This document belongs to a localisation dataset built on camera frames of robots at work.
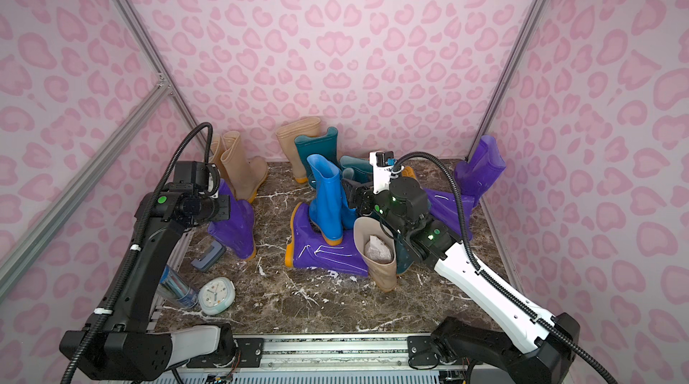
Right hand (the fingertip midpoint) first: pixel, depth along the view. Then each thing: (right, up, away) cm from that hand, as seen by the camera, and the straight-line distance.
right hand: (353, 180), depth 67 cm
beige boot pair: (-44, +7, +19) cm, 49 cm away
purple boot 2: (-15, -22, +19) cm, 33 cm away
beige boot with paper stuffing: (+7, -18, +4) cm, 20 cm away
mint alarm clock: (-42, -35, +14) cm, 56 cm away
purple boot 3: (+41, +5, +17) cm, 45 cm away
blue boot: (-7, -9, +12) cm, 16 cm away
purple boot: (-35, -16, +14) cm, 41 cm away
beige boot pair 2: (-40, +2, +33) cm, 52 cm away
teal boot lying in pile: (+2, +3, +11) cm, 12 cm away
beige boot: (-23, +16, +26) cm, 39 cm away
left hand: (-37, -7, +9) cm, 39 cm away
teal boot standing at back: (-10, +12, +26) cm, 30 cm away
